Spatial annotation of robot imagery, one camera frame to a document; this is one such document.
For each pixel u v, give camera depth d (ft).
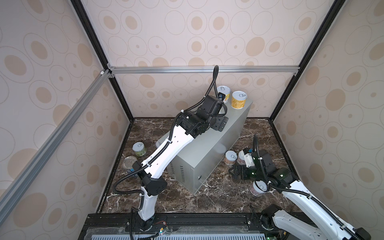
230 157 3.02
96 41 2.57
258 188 2.83
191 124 1.50
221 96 1.89
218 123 2.02
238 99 2.44
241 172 2.16
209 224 2.44
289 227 1.84
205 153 1.98
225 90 2.60
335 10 2.25
